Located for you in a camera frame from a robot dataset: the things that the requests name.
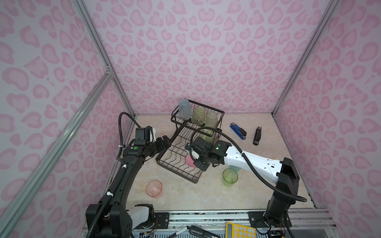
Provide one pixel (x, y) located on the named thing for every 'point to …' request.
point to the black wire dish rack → (174, 158)
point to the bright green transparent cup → (229, 176)
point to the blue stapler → (241, 132)
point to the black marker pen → (196, 230)
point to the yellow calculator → (234, 230)
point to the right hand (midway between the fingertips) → (201, 159)
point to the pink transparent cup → (154, 188)
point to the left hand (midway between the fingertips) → (166, 141)
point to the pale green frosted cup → (211, 119)
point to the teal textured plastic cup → (184, 110)
